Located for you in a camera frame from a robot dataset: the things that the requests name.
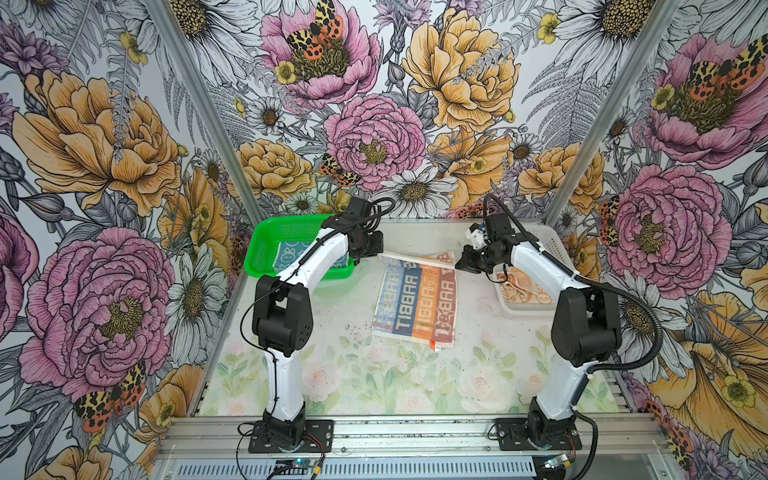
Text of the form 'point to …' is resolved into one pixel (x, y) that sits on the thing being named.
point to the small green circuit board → (556, 462)
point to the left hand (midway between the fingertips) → (376, 256)
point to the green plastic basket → (269, 231)
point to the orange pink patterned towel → (519, 288)
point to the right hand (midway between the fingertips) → (459, 271)
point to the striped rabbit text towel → (417, 300)
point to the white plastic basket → (554, 245)
